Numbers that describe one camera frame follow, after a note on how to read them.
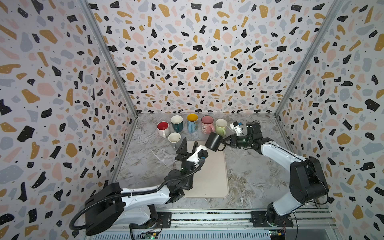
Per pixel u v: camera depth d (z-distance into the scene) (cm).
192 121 103
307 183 46
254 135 72
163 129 104
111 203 47
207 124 101
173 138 96
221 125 106
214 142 85
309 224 77
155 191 52
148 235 70
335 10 72
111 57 88
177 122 104
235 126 83
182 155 61
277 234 72
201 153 56
